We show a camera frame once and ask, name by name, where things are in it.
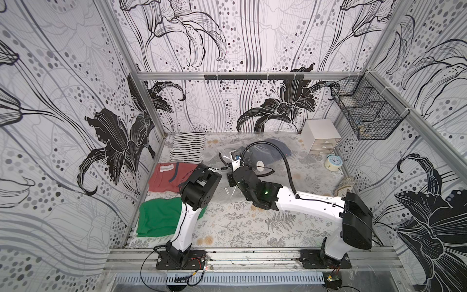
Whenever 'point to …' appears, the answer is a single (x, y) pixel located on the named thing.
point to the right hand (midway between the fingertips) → (234, 163)
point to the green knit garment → (159, 216)
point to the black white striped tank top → (188, 148)
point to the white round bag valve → (259, 163)
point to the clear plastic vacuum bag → (297, 163)
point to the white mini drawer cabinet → (320, 136)
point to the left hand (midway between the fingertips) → (260, 164)
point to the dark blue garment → (264, 152)
